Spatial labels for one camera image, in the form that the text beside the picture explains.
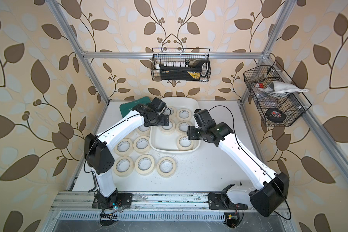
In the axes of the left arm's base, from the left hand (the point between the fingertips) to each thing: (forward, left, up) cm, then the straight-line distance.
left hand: (163, 122), depth 85 cm
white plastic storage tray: (-1, -6, -18) cm, 19 cm away
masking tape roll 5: (+5, -2, -15) cm, 16 cm away
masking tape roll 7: (-5, -13, -17) cm, 22 cm away
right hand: (-9, -17, +3) cm, 19 cm away
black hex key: (-31, +37, -18) cm, 51 cm away
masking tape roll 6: (+5, -9, -15) cm, 18 cm away
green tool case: (+25, +33, -15) cm, 44 cm away
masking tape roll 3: (-20, -2, -18) cm, 27 cm away
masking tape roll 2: (-24, +11, -17) cm, 31 cm away
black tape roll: (-5, -58, +13) cm, 60 cm away
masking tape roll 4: (+16, -9, -15) cm, 24 cm away
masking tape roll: (-5, +16, -19) cm, 25 cm away
